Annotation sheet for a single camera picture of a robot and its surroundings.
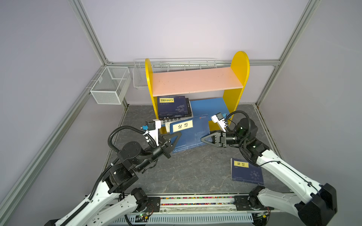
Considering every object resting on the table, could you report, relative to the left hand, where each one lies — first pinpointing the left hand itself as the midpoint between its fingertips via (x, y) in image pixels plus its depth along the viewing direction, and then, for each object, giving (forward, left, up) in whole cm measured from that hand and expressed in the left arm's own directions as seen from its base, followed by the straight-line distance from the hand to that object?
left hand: (180, 136), depth 55 cm
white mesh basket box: (+56, +49, -17) cm, 76 cm away
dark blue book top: (+32, +4, -17) cm, 37 cm away
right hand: (0, -9, -6) cm, 11 cm away
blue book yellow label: (-3, -37, -39) cm, 54 cm away
